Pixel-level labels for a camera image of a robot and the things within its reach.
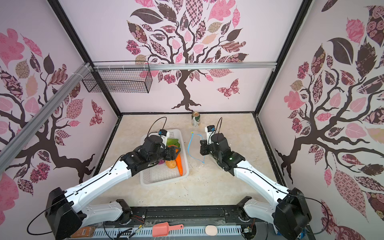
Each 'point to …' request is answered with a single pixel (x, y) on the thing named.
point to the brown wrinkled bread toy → (171, 164)
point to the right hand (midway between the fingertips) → (201, 139)
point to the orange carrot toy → (178, 161)
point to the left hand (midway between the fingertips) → (175, 151)
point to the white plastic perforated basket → (160, 173)
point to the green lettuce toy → (173, 142)
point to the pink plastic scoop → (162, 229)
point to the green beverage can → (196, 119)
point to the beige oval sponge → (211, 230)
